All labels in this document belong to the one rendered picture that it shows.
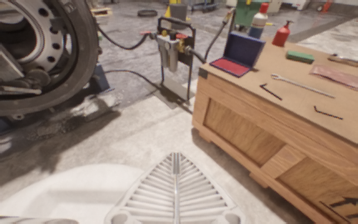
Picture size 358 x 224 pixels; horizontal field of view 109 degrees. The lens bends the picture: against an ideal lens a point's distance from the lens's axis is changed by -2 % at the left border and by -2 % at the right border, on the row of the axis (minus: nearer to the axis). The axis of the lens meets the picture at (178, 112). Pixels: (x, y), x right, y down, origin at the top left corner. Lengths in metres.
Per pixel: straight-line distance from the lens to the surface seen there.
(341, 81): 0.90
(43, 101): 0.99
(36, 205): 0.55
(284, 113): 0.58
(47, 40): 1.01
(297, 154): 0.67
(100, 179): 0.47
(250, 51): 0.75
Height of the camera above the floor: 0.76
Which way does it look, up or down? 45 degrees down
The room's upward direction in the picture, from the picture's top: 2 degrees clockwise
